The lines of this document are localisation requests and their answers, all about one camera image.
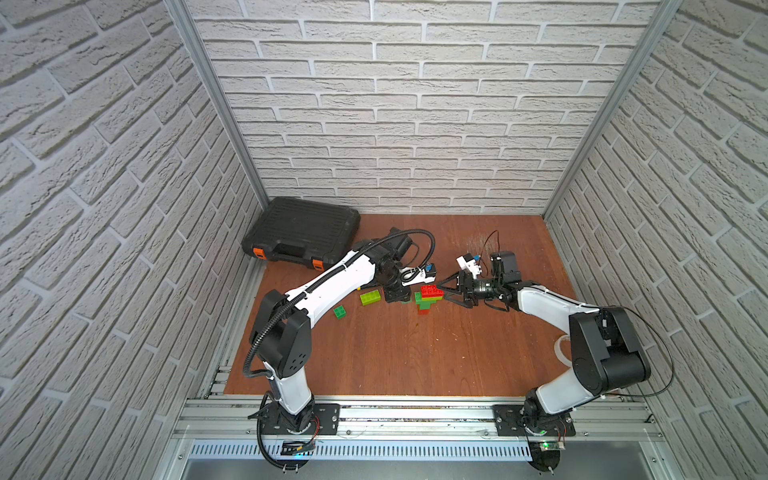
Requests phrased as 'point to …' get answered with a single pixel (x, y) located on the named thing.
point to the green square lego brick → (340, 312)
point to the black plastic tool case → (303, 232)
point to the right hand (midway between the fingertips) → (445, 292)
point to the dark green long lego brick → (424, 304)
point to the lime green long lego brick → (369, 298)
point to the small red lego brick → (424, 312)
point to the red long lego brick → (431, 291)
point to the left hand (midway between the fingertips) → (408, 287)
